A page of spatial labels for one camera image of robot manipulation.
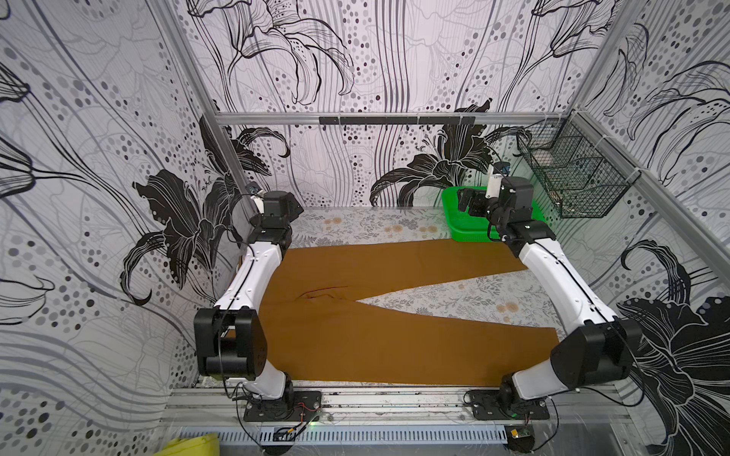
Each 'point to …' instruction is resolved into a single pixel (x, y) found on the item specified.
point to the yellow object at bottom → (203, 445)
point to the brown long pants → (319, 332)
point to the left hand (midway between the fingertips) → (280, 209)
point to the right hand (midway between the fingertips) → (478, 189)
